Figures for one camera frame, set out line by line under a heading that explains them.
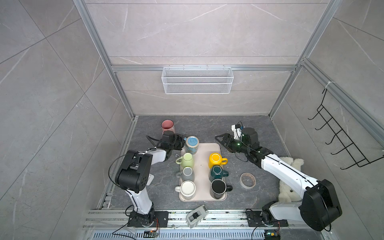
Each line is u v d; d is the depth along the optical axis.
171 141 0.78
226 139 0.71
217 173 0.78
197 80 1.01
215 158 0.86
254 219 0.73
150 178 0.86
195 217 0.70
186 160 0.84
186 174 0.79
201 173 0.89
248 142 0.62
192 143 0.90
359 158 0.59
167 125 1.05
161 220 0.73
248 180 0.86
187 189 0.77
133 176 0.48
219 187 0.75
